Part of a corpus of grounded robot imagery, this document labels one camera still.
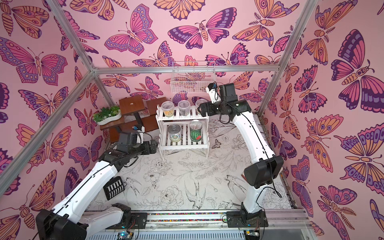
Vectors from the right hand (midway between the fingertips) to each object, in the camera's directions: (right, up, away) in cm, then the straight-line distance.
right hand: (201, 106), depth 78 cm
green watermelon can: (-3, -10, +4) cm, 12 cm away
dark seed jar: (-9, +1, +2) cm, 10 cm away
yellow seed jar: (-18, 0, 0) cm, 18 cm away
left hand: (-27, -19, +3) cm, 33 cm away
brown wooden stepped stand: (-42, -1, +18) cm, 46 cm away
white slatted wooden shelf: (-9, -20, +10) cm, 24 cm away
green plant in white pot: (-58, -2, +14) cm, 60 cm away
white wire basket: (-5, +21, +17) cm, 28 cm away
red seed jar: (-1, +3, +4) cm, 5 cm away
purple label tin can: (-15, -14, +6) cm, 21 cm away
